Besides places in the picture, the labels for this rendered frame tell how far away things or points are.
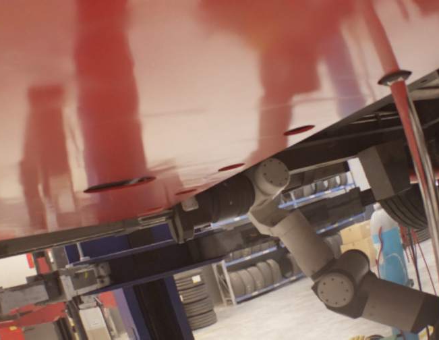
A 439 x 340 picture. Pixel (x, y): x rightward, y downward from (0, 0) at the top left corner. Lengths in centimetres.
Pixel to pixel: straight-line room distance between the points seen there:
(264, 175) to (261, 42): 68
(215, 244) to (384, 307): 104
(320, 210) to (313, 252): 77
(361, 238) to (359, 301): 813
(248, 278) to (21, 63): 954
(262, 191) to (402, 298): 36
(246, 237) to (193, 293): 630
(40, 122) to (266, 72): 12
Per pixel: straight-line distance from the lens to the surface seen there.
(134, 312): 188
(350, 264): 90
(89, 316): 359
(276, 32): 20
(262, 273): 986
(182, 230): 82
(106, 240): 179
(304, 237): 90
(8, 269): 939
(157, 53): 19
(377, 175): 128
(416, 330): 91
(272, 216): 96
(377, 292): 90
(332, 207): 165
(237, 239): 176
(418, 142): 32
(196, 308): 806
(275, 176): 89
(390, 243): 340
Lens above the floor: 153
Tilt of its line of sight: 8 degrees up
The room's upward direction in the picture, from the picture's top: 16 degrees counter-clockwise
